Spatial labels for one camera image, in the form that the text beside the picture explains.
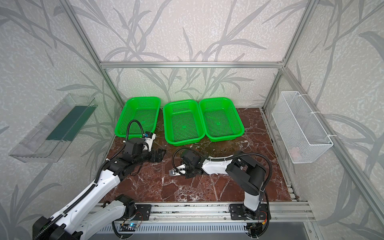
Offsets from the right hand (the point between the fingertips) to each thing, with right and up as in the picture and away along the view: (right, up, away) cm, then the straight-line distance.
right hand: (182, 162), depth 90 cm
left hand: (-10, +12, -10) cm, 18 cm away
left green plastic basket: (-34, +34, +30) cm, 57 cm away
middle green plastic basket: (-2, +24, +22) cm, 33 cm away
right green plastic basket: (+27, +25, +22) cm, 43 cm away
